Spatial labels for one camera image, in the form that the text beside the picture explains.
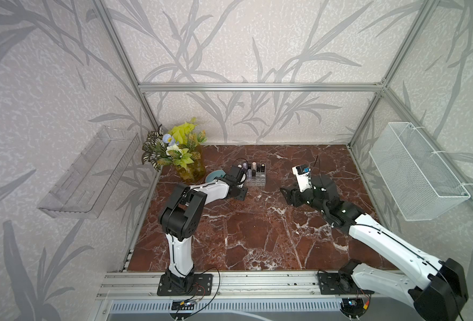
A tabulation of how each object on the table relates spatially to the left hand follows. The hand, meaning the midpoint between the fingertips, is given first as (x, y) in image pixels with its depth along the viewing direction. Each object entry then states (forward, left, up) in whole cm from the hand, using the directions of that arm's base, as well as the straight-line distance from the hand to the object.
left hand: (241, 191), depth 100 cm
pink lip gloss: (+10, -6, +9) cm, 15 cm away
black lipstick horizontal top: (+7, -6, +6) cm, 11 cm away
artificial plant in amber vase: (+9, +27, +22) cm, 36 cm away
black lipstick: (+10, -11, +6) cm, 16 cm away
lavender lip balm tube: (+11, -2, +7) cm, 13 cm away
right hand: (-9, -19, +21) cm, 30 cm away
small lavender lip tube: (+6, -4, +6) cm, 10 cm away
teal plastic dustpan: (+10, +16, 0) cm, 18 cm away
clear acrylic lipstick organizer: (+8, -8, +4) cm, 12 cm away
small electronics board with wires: (-47, +20, -1) cm, 51 cm away
